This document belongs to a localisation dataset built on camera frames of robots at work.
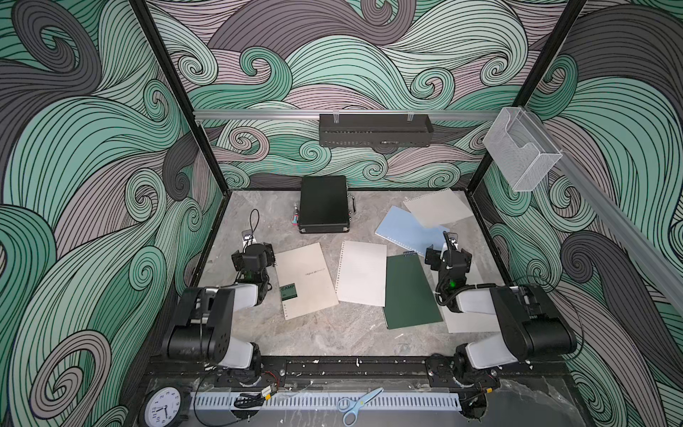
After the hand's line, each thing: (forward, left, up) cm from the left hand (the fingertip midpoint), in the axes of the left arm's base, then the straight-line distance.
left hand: (250, 245), depth 91 cm
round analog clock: (-45, +14, -5) cm, 48 cm away
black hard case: (+27, -25, -10) cm, 38 cm away
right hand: (0, -69, -1) cm, 69 cm away
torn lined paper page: (+26, -75, -10) cm, 80 cm away
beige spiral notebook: (-10, -19, -8) cm, 23 cm away
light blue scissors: (-45, -34, -8) cm, 57 cm away
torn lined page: (-5, -40, -10) cm, 42 cm away
